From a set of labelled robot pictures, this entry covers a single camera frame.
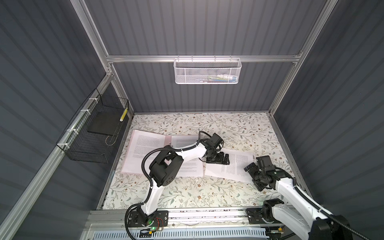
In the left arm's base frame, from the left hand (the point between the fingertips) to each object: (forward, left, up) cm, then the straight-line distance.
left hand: (223, 162), depth 91 cm
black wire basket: (+6, +69, +25) cm, 73 cm away
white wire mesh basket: (+62, +5, +26) cm, 67 cm away
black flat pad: (+14, +64, +24) cm, 70 cm away
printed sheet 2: (-1, +21, -3) cm, 21 cm away
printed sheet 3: (-5, -7, -2) cm, 9 cm away
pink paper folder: (+16, +35, -1) cm, 38 cm away
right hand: (-9, -14, -1) cm, 17 cm away
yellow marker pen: (+16, +57, +25) cm, 64 cm away
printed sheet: (+16, +52, +2) cm, 54 cm away
